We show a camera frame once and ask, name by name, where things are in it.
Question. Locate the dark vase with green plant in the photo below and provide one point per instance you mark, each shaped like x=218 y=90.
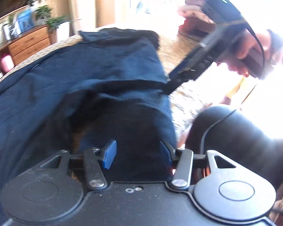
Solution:
x=11 y=28

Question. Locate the wooden television cabinet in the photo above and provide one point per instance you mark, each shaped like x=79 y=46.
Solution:
x=26 y=44

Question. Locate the yellow curtain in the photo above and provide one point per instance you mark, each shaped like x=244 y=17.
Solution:
x=105 y=2

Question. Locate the navy blue garment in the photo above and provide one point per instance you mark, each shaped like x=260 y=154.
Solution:
x=85 y=63

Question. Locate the person's right hand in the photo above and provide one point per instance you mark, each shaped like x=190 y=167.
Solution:
x=246 y=46

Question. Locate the person's black trouser leg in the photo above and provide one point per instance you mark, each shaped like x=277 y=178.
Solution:
x=238 y=134

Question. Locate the cream standing air conditioner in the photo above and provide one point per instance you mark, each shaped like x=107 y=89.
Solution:
x=82 y=4

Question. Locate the pink carry case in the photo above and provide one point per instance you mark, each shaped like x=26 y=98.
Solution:
x=7 y=63

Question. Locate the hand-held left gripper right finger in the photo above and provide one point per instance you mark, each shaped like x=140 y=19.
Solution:
x=165 y=154

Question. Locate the stack of folded clothes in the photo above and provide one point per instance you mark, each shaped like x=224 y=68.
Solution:
x=193 y=26

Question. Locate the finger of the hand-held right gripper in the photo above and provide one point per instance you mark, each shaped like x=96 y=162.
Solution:
x=179 y=75

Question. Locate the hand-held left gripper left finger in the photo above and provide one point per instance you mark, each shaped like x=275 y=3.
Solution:
x=109 y=154

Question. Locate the white square planter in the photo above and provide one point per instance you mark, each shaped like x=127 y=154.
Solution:
x=63 y=31

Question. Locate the blue picture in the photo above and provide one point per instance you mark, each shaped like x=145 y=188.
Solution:
x=26 y=20

